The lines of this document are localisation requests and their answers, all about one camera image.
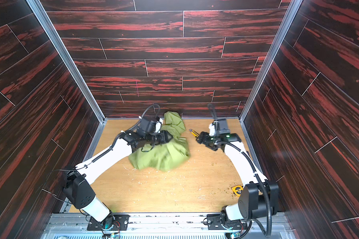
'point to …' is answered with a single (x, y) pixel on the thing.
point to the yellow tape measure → (237, 190)
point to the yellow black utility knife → (194, 133)
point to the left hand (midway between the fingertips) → (171, 137)
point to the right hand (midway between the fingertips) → (204, 140)
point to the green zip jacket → (162, 156)
